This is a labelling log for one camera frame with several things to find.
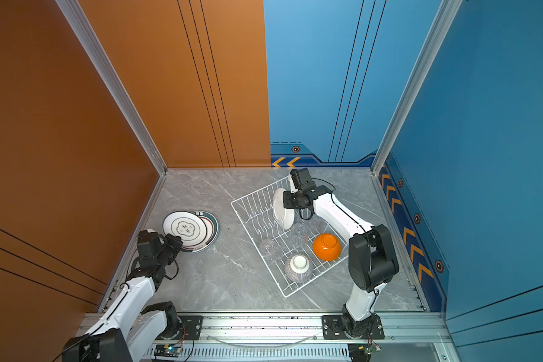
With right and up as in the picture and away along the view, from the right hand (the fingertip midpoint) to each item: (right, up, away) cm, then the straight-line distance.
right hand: (285, 200), depth 90 cm
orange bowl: (+16, -17, -6) cm, 24 cm away
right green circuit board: (+24, -47, -20) cm, 56 cm away
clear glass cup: (+12, -10, -1) cm, 16 cm away
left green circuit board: (-38, -46, -20) cm, 63 cm away
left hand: (-41, -13, -3) cm, 43 cm away
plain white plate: (-40, -11, +3) cm, 42 cm away
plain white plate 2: (0, -7, -1) cm, 7 cm away
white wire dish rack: (+4, -19, -1) cm, 20 cm away
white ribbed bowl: (+4, -24, -12) cm, 27 cm away
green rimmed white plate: (-31, -14, +4) cm, 34 cm away
